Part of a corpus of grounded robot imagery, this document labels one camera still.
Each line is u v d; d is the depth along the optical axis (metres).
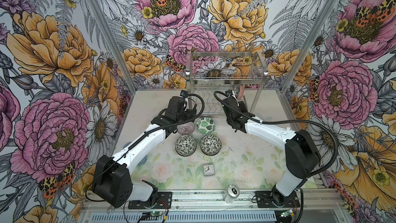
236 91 1.15
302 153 0.47
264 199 0.73
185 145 0.90
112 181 0.41
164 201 0.74
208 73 1.12
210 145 0.89
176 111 0.63
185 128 0.99
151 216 0.73
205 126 1.00
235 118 0.67
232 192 0.65
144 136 0.51
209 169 0.82
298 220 0.69
